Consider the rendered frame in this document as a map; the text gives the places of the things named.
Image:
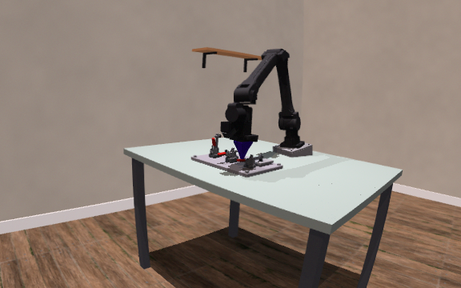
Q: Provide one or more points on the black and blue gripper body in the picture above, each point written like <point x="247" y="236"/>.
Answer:
<point x="247" y="138"/>

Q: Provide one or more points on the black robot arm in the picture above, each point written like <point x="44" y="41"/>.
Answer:
<point x="246" y="93"/>

